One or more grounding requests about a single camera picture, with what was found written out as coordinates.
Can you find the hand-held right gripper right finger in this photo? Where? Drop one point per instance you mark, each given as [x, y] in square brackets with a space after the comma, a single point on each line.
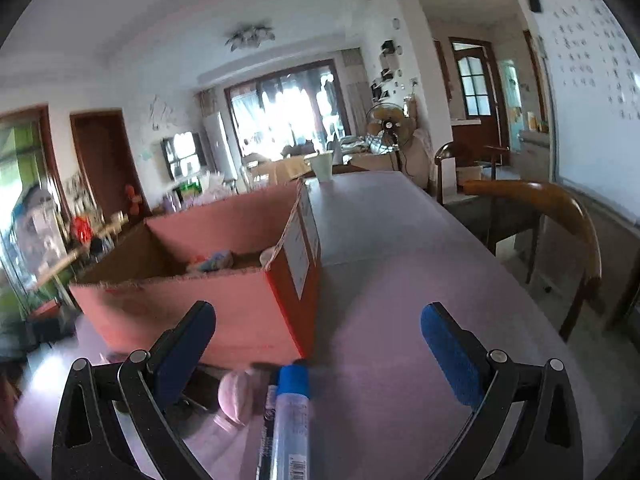
[450, 355]

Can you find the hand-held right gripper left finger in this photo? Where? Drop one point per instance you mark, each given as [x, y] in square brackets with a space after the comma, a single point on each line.
[185, 355]

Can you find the pink cardboard box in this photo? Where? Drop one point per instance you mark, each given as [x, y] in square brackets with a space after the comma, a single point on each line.
[200, 305]

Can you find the pale pink plastic case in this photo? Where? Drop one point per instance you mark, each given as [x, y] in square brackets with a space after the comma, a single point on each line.
[240, 392]

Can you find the tissue pack with blue label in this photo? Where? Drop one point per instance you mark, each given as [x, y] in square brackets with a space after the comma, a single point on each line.
[215, 261]

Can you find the black marker pen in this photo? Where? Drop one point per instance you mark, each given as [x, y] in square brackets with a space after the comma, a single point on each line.
[266, 430]

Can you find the blue-capped clear tube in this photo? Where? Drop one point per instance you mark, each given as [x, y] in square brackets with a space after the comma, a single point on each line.
[292, 425]

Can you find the purple cloth-covered desktop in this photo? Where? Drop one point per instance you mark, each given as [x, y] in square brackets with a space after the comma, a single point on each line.
[400, 240]

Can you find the red bag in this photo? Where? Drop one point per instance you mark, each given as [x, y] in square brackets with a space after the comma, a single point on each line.
[82, 227]

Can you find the brown teddy toy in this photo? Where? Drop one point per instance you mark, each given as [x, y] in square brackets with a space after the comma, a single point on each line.
[133, 199]

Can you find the curved-back wooden chair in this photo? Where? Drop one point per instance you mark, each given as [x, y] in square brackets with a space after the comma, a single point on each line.
[560, 200]

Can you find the wooden chair with round back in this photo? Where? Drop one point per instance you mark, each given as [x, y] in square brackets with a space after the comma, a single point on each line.
[445, 152]

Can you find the brown wooden door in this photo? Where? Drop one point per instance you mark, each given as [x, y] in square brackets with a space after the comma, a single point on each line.
[105, 160]

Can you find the white standing air conditioner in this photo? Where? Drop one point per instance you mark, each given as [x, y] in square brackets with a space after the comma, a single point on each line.
[219, 145]

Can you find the white cup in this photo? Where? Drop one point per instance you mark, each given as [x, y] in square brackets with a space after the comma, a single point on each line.
[320, 167]

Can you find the standing electric fan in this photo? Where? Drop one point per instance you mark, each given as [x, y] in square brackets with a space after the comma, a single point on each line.
[387, 125]

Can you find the wooden door with glass panes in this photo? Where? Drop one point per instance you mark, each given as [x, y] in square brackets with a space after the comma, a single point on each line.
[477, 100]

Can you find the whiteboard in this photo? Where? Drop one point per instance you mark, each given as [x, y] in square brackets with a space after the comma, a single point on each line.
[590, 85]

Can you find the flower-shaped ceiling lamp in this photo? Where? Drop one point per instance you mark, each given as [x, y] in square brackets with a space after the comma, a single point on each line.
[250, 36]

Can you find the wall television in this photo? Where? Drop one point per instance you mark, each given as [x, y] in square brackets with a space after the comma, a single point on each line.
[182, 155]

